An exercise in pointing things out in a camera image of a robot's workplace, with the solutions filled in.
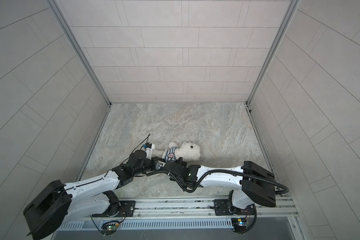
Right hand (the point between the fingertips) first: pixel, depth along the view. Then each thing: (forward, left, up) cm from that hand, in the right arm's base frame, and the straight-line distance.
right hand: (173, 167), depth 80 cm
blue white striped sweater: (+6, +2, +4) cm, 7 cm away
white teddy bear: (+7, -8, +4) cm, 11 cm away
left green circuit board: (-24, +28, -2) cm, 37 cm away
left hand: (+3, +2, +2) cm, 4 cm away
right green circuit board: (-27, -30, -6) cm, 41 cm away
